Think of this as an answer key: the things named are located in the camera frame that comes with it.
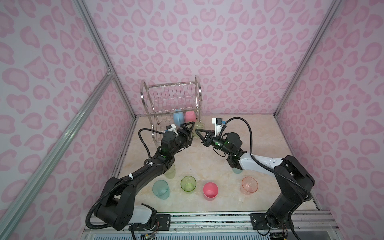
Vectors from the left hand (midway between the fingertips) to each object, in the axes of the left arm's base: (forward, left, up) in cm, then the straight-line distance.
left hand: (196, 124), depth 77 cm
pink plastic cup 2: (-25, -7, -27) cm, 38 cm away
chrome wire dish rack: (+41, +18, -17) cm, 49 cm away
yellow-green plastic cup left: (-15, +16, -24) cm, 33 cm away
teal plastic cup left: (-24, +20, -23) cm, 39 cm away
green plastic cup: (-1, -1, 0) cm, 1 cm away
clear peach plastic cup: (-22, -29, -27) cm, 45 cm away
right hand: (-4, 0, 0) cm, 4 cm away
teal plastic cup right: (-14, -23, -26) cm, 38 cm away
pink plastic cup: (+20, +4, -14) cm, 25 cm away
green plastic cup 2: (-21, +6, -27) cm, 34 cm away
